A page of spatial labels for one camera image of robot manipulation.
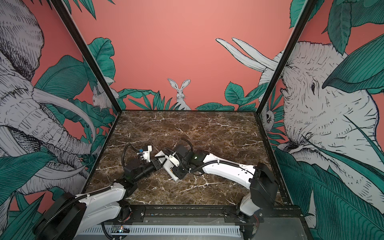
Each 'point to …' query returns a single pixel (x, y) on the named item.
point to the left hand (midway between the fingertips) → (168, 156)
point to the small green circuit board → (121, 229)
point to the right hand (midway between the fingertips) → (173, 170)
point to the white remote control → (166, 163)
